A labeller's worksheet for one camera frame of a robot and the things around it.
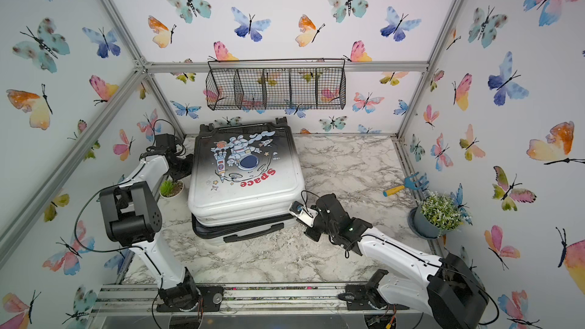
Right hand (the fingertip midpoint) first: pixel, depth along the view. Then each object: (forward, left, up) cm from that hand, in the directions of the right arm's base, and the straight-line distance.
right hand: (300, 216), depth 80 cm
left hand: (+22, +45, -3) cm, 50 cm away
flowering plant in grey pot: (+1, -45, +2) cm, 45 cm away
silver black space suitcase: (+7, +20, +10) cm, 23 cm away
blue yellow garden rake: (+25, -48, -14) cm, 56 cm away
